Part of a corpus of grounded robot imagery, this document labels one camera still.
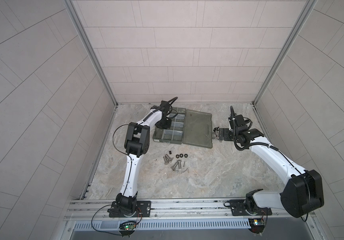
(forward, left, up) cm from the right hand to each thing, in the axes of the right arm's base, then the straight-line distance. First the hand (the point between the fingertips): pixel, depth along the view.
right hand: (225, 132), depth 85 cm
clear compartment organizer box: (+8, +29, -10) cm, 32 cm away
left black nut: (-7, +29, -11) cm, 32 cm away
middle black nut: (-7, +26, -11) cm, 30 cm away
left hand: (+18, +33, -11) cm, 39 cm away
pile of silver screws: (-11, +28, -10) cm, 32 cm away
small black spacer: (-5, +33, -10) cm, 35 cm away
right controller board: (-42, -6, -14) cm, 45 cm away
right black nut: (-7, +23, -11) cm, 27 cm away
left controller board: (-40, +52, -8) cm, 66 cm away
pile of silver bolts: (-9, +34, -11) cm, 37 cm away
